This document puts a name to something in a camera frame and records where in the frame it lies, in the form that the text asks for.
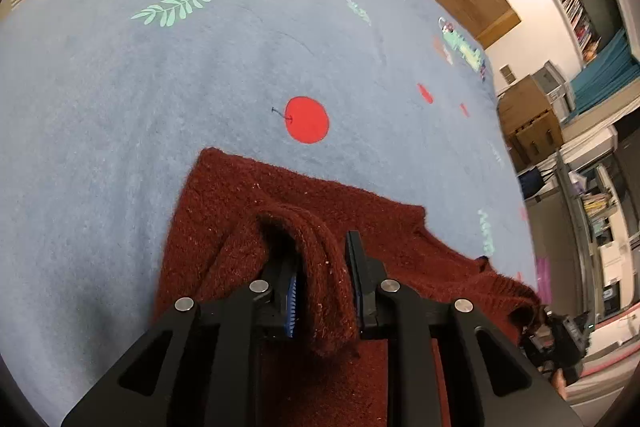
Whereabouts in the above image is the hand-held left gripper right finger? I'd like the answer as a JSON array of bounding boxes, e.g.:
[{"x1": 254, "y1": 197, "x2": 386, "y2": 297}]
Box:
[{"x1": 345, "y1": 231, "x2": 586, "y2": 427}]

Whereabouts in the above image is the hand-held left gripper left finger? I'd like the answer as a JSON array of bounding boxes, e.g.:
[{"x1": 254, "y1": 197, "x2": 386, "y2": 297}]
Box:
[{"x1": 60, "y1": 257, "x2": 301, "y2": 427}]

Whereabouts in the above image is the dark red knit sweater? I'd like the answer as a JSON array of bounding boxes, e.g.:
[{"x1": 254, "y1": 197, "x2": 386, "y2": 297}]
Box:
[{"x1": 150, "y1": 147, "x2": 543, "y2": 427}]

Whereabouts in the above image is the red framed panel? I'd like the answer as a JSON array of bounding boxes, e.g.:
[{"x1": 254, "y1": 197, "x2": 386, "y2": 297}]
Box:
[{"x1": 582, "y1": 302, "x2": 640, "y2": 375}]

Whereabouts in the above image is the grey desk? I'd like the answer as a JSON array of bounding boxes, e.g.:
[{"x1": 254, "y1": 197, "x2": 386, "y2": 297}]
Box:
[{"x1": 555, "y1": 127, "x2": 640, "y2": 323}]

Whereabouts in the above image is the dark tote bag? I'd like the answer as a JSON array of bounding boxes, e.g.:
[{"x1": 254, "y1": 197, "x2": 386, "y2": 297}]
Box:
[{"x1": 517, "y1": 167, "x2": 546, "y2": 200}]

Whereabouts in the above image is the brown cardboard box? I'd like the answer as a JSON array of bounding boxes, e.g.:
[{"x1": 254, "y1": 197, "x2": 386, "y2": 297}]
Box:
[{"x1": 497, "y1": 74, "x2": 565, "y2": 158}]

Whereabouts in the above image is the blue printed blanket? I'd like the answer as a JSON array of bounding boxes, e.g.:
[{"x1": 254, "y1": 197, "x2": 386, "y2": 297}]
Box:
[{"x1": 0, "y1": 0, "x2": 543, "y2": 427}]

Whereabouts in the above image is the white printer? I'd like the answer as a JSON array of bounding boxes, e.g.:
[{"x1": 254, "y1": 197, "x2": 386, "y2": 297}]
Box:
[{"x1": 531, "y1": 61, "x2": 576, "y2": 112}]

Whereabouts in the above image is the teal curtain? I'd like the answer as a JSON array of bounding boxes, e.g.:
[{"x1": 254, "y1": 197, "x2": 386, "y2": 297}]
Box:
[{"x1": 570, "y1": 27, "x2": 640, "y2": 112}]

